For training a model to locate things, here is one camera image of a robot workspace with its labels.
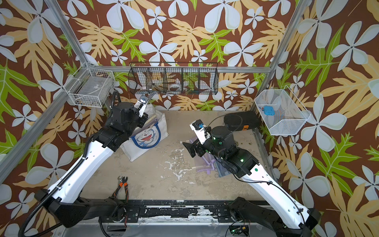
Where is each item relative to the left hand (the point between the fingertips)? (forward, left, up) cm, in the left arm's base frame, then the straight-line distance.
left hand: (139, 106), depth 70 cm
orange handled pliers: (-24, +15, -38) cm, 47 cm away
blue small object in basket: (+10, -72, -12) cm, 74 cm away
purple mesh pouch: (-9, -37, -37) cm, 53 cm away
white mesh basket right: (+8, -78, -12) cm, 80 cm away
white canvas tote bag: (-2, +6, -29) cm, 30 cm away
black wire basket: (+35, -11, -7) cm, 37 cm away
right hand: (-14, -25, -5) cm, 29 cm away
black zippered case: (+20, -64, -34) cm, 75 cm away
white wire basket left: (+20, +35, -4) cm, 41 cm away
